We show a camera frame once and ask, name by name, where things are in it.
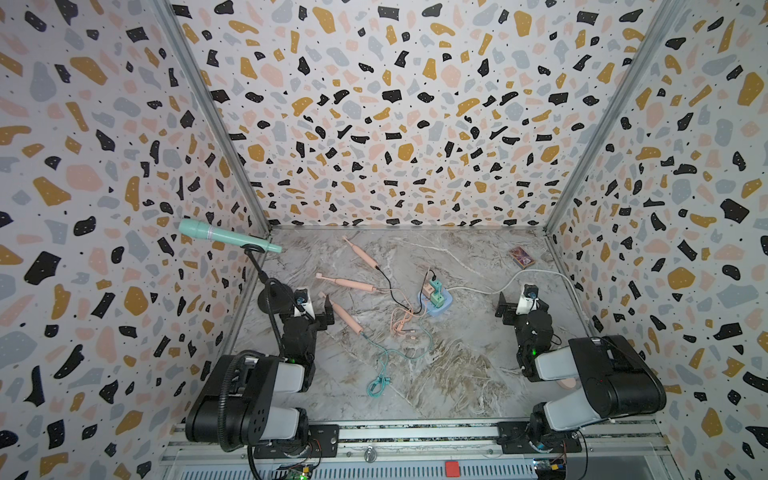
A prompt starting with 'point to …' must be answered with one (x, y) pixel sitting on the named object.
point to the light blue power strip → (432, 309)
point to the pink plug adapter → (427, 289)
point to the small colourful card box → (521, 257)
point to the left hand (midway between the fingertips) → (316, 297)
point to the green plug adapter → (437, 300)
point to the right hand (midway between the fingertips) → (526, 294)
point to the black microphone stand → (275, 296)
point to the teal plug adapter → (437, 285)
